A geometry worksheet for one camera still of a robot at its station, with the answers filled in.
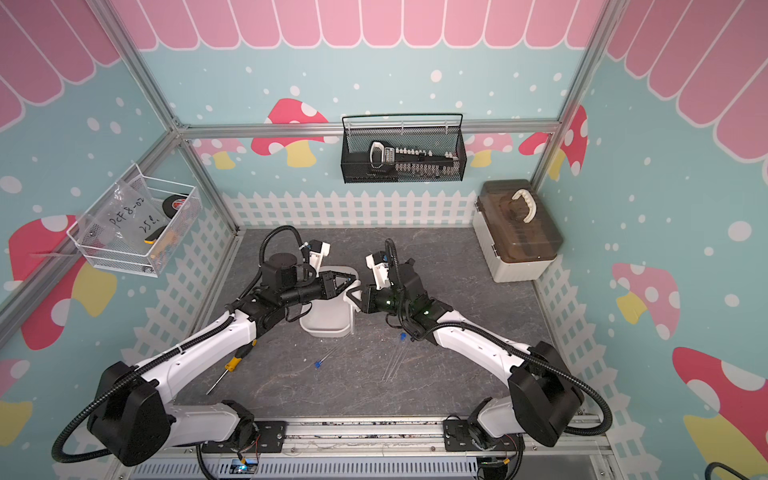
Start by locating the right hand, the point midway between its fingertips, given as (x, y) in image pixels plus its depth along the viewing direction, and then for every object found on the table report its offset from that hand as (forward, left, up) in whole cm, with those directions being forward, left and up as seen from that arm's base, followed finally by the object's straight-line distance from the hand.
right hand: (348, 293), depth 76 cm
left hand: (+3, -2, +1) cm, 3 cm away
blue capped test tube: (-10, +11, -23) cm, 27 cm away
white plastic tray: (+3, +9, -18) cm, 20 cm away
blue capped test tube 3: (-9, -13, -22) cm, 27 cm away
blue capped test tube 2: (-8, -12, -22) cm, 26 cm away
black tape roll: (+21, +48, +13) cm, 54 cm away
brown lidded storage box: (+31, -54, -10) cm, 63 cm away
